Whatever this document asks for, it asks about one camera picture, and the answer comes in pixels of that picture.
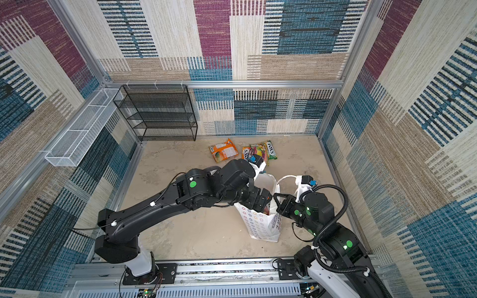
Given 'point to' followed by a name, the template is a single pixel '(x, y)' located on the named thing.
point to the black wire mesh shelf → (159, 112)
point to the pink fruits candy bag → (259, 149)
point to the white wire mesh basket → (73, 145)
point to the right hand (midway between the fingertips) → (273, 199)
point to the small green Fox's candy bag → (271, 153)
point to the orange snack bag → (222, 151)
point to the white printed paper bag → (261, 225)
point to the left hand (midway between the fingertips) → (264, 191)
